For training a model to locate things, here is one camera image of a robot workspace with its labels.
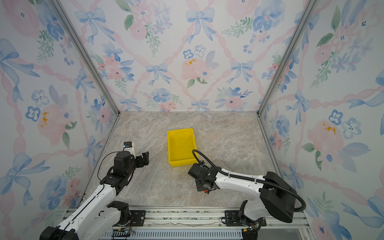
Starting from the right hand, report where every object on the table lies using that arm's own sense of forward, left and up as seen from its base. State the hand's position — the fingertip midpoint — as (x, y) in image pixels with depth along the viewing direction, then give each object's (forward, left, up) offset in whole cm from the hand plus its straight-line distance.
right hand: (200, 184), depth 83 cm
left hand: (+14, +34, +11) cm, 38 cm away
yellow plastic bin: (+27, +13, 0) cm, 30 cm away
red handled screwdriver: (-4, -3, +1) cm, 5 cm away
